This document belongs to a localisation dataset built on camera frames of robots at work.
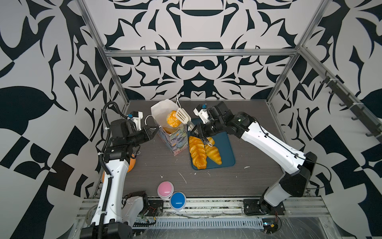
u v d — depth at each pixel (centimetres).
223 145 93
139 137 63
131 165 84
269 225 71
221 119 53
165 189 79
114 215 39
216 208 76
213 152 88
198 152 89
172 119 74
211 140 94
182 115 73
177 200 75
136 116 66
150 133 68
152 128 71
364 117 56
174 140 77
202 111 65
